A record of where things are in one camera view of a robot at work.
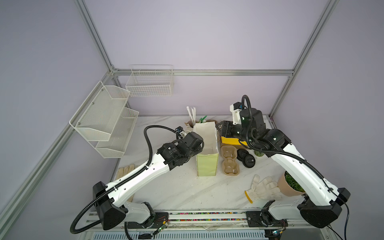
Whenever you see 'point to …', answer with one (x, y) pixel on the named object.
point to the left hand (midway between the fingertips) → (196, 146)
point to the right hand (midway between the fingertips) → (217, 125)
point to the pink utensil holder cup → (190, 123)
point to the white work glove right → (265, 190)
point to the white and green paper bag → (207, 159)
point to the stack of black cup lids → (248, 160)
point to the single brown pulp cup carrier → (230, 165)
